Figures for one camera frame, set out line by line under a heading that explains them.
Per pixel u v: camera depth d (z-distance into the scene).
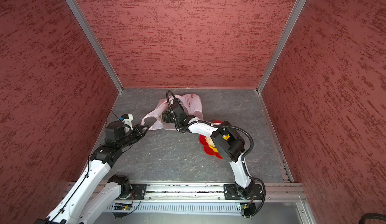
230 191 0.74
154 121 0.80
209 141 0.87
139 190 0.74
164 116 0.85
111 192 0.59
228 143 0.52
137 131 0.67
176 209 0.77
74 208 0.41
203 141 0.90
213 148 0.86
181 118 0.72
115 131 0.56
